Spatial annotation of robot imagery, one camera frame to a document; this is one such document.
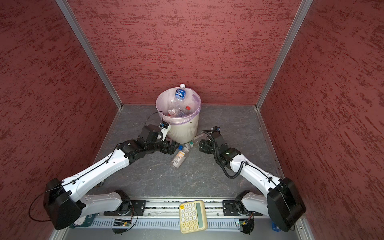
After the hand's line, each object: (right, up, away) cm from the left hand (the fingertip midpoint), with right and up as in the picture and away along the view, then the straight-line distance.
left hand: (171, 144), depth 78 cm
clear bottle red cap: (+7, +20, +22) cm, 30 cm away
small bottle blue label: (+2, +20, +7) cm, 22 cm away
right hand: (+18, -2, +6) cm, 20 cm away
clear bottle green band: (+9, -3, +16) cm, 19 cm away
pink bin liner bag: (+11, +26, +14) cm, 32 cm away
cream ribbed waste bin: (+5, +5, +11) cm, 13 cm away
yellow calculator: (+12, -33, -9) cm, 36 cm away
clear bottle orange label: (+3, -10, +9) cm, 13 cm away
